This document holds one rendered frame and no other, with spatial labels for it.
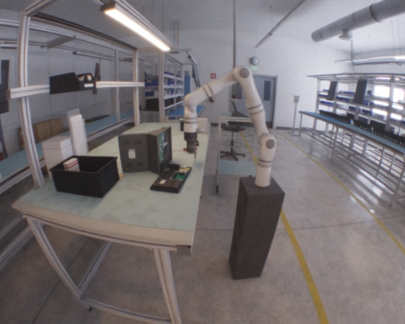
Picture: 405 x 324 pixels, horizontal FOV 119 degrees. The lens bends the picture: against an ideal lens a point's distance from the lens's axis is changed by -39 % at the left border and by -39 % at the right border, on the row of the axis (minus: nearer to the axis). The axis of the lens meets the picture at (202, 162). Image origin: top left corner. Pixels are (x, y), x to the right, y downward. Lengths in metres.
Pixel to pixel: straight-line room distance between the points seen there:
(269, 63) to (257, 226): 7.06
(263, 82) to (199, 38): 2.96
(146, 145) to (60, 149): 0.47
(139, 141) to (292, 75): 7.52
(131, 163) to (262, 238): 0.97
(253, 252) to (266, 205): 0.42
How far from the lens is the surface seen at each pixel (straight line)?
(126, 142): 1.02
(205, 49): 7.69
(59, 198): 0.98
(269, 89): 7.87
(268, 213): 1.26
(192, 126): 1.03
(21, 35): 1.17
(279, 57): 8.05
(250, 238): 1.37
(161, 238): 0.62
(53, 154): 1.16
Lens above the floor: 1.42
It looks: 21 degrees down
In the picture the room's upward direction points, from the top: 1 degrees clockwise
